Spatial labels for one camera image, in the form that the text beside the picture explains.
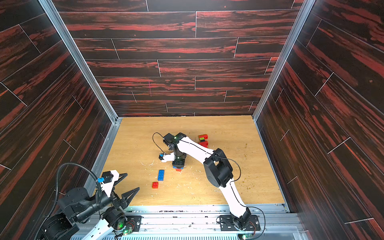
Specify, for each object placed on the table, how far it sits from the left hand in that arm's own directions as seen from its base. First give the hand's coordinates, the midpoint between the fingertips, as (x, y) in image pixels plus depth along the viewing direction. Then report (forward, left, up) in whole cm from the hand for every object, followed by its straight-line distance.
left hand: (133, 182), depth 61 cm
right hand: (+23, -19, -22) cm, 37 cm away
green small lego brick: (+41, -30, -23) cm, 56 cm away
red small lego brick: (+8, -3, -25) cm, 27 cm away
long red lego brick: (+45, -32, -24) cm, 60 cm away
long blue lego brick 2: (+17, -14, -18) cm, 28 cm away
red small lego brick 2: (+18, -16, -26) cm, 35 cm away
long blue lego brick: (+14, -6, -24) cm, 28 cm away
